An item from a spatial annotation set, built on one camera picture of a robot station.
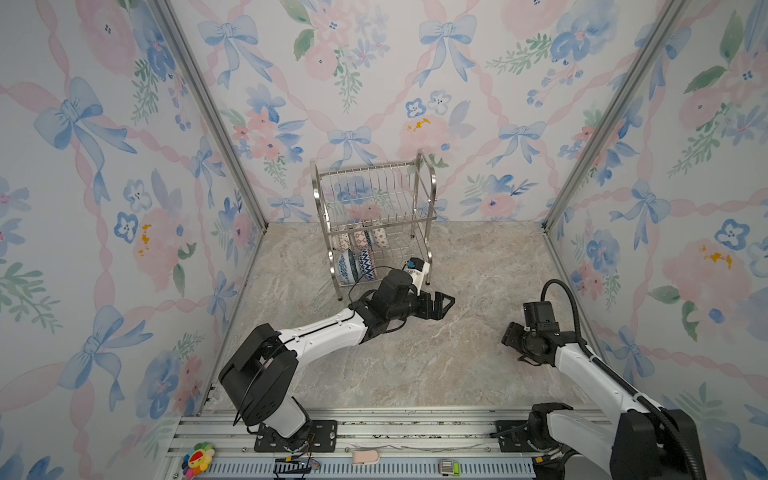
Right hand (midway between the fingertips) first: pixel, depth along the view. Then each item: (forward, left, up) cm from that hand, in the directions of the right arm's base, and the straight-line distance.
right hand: (514, 337), depth 88 cm
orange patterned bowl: (+18, +44, +11) cm, 49 cm away
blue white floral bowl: (+16, +50, +12) cm, 54 cm away
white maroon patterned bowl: (+27, +52, +12) cm, 60 cm away
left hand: (+4, +22, +17) cm, 28 cm away
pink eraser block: (-30, +42, 0) cm, 52 cm away
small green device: (-32, +23, +1) cm, 39 cm away
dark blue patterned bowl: (+29, +47, +11) cm, 56 cm away
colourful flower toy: (-31, +81, 0) cm, 87 cm away
